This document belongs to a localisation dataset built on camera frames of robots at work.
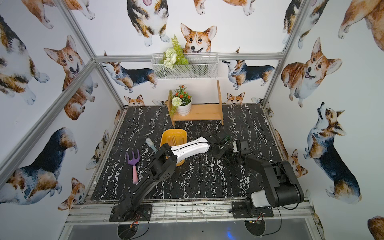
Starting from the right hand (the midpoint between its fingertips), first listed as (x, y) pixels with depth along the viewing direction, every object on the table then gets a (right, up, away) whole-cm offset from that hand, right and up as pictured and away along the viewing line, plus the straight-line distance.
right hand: (225, 151), depth 92 cm
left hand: (-4, 0, +3) cm, 5 cm away
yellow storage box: (-34, +7, +9) cm, 36 cm away
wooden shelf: (-17, +25, +15) cm, 34 cm away
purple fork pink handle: (-57, -6, 0) cm, 58 cm away
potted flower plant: (-28, +31, +2) cm, 42 cm away
